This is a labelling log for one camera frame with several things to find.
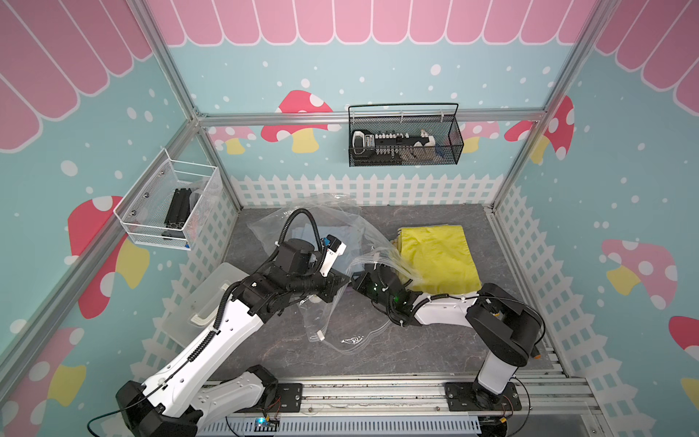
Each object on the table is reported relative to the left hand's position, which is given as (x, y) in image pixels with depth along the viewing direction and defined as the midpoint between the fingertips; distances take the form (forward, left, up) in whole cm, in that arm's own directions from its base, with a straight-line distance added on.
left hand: (345, 284), depth 70 cm
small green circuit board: (-28, +22, -27) cm, 45 cm away
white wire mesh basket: (+17, +48, +12) cm, 52 cm away
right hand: (+10, 0, -13) cm, 16 cm away
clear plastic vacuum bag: (+34, +4, -15) cm, 37 cm away
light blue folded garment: (+21, -1, -8) cm, 22 cm away
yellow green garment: (+19, -31, -15) cm, 39 cm away
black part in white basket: (+13, +44, +12) cm, 47 cm away
